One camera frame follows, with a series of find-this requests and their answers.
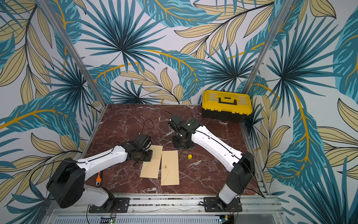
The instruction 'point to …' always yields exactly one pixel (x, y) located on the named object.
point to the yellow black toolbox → (226, 106)
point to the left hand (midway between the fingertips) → (149, 158)
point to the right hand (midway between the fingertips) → (178, 146)
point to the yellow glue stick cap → (189, 157)
